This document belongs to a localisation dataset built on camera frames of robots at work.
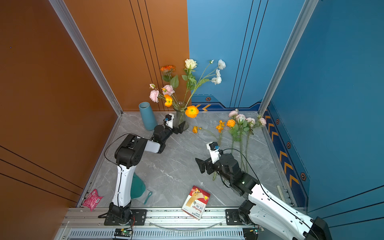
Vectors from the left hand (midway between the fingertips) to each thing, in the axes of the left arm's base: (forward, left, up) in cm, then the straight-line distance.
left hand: (179, 117), depth 100 cm
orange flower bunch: (0, -28, -11) cm, 31 cm away
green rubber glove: (-43, +21, -15) cm, 50 cm away
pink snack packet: (-49, +42, -12) cm, 66 cm away
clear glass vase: (0, -1, +1) cm, 1 cm away
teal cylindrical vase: (0, +21, -3) cm, 22 cm away
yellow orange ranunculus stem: (-4, -38, -10) cm, 40 cm away
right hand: (-32, -15, +6) cm, 36 cm away
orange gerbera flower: (+13, +3, +19) cm, 23 cm away
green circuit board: (-62, +23, -15) cm, 68 cm away
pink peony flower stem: (-1, +13, +19) cm, 23 cm away
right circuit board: (-62, -39, -13) cm, 74 cm away
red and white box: (-50, -12, -9) cm, 52 cm away
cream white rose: (+9, -8, +22) cm, 25 cm away
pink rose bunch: (0, -43, -9) cm, 44 cm away
